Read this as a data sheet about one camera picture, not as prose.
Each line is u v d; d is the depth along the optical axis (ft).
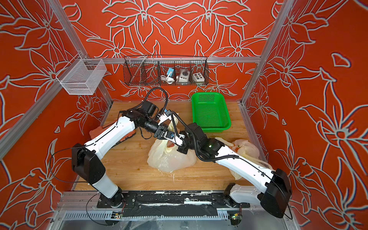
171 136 1.96
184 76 2.97
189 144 1.99
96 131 3.13
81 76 2.96
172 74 2.82
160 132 2.11
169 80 2.81
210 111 3.75
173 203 2.39
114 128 1.70
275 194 1.24
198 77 3.10
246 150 2.53
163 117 2.20
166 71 3.30
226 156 1.56
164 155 2.44
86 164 1.40
